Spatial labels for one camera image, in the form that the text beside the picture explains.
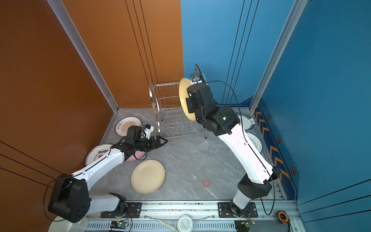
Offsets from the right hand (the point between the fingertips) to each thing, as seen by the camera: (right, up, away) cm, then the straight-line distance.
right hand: (195, 94), depth 62 cm
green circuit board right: (+27, -61, +7) cm, 67 cm away
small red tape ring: (+7, -46, +21) cm, 51 cm away
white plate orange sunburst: (-54, -15, +46) cm, 73 cm away
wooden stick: (-12, -62, +7) cm, 64 cm away
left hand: (-18, -23, +21) cm, 36 cm away
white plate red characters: (-63, -33, +32) cm, 78 cm away
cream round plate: (-27, -44, +21) cm, 55 cm away
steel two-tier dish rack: (-16, -11, +44) cm, 48 cm away
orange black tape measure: (+42, -58, +6) cm, 71 cm away
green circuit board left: (-37, -63, +8) cm, 74 cm away
